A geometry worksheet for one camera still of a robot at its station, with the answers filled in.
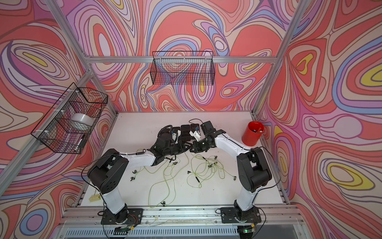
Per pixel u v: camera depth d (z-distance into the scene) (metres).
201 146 0.77
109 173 0.48
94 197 0.78
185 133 0.84
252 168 0.48
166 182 0.84
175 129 0.84
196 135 0.83
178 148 0.80
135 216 0.72
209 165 0.91
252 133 0.94
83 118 0.74
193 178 0.87
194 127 1.12
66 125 0.68
